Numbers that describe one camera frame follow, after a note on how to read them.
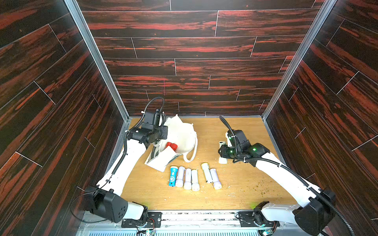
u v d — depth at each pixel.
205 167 0.90
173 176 0.86
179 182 0.84
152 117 0.57
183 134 0.90
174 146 0.96
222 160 0.75
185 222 0.74
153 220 0.73
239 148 0.58
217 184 0.83
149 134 0.53
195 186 0.82
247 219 0.73
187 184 0.83
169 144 0.98
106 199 0.39
